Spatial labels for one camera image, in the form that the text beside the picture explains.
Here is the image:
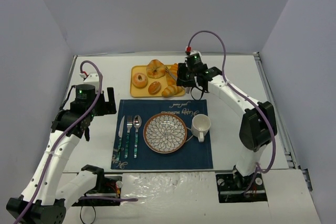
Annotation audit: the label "large striped croissant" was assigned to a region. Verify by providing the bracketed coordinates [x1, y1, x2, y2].
[165, 63, 178, 85]

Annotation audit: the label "metal serving tongs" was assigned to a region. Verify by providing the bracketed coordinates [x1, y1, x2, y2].
[165, 67, 177, 81]

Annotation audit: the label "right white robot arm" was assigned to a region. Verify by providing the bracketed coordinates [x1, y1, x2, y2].
[177, 52, 277, 178]

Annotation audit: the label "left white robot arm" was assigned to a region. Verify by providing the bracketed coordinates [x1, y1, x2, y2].
[6, 72, 117, 223]

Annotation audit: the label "large twisted bagel bread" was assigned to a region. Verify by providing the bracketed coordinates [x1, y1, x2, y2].
[146, 59, 165, 79]

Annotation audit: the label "small striped croissant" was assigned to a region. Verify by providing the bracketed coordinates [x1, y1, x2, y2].
[161, 84, 184, 98]

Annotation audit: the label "small round bun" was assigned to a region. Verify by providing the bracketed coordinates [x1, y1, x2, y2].
[148, 81, 161, 95]

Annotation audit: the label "yellow serving tray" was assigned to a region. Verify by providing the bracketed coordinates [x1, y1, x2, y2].
[130, 65, 187, 98]

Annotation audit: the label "pink glazed donut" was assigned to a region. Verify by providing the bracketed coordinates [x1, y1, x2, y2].
[132, 72, 148, 89]

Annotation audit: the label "white ceramic mug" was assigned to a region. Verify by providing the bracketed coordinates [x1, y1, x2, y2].
[186, 114, 211, 143]

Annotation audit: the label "dark blue placemat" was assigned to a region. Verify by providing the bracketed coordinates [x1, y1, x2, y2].
[111, 100, 213, 170]

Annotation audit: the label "floral patterned ceramic plate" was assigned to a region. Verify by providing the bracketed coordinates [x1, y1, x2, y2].
[143, 113, 187, 154]

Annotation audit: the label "table knife patterned handle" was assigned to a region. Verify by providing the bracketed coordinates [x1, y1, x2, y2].
[116, 116, 125, 161]

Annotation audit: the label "table fork patterned handle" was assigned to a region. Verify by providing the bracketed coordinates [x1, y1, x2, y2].
[124, 115, 133, 159]

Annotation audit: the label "table spoon patterned handle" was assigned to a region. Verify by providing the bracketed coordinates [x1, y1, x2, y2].
[133, 115, 142, 158]

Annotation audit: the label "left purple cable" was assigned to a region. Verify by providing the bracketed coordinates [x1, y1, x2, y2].
[12, 61, 139, 224]

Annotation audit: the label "purple cable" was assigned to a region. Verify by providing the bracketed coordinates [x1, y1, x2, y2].
[12, 61, 139, 224]
[186, 30, 276, 197]

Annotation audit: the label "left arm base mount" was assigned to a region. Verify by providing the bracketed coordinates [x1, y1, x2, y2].
[72, 176, 122, 207]

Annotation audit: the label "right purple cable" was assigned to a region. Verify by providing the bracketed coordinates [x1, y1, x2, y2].
[186, 30, 276, 197]

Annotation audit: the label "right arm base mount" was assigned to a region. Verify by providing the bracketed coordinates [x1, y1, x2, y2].
[216, 173, 268, 204]

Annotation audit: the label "aluminium table edge rail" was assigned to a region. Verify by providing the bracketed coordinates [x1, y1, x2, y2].
[253, 52, 313, 193]

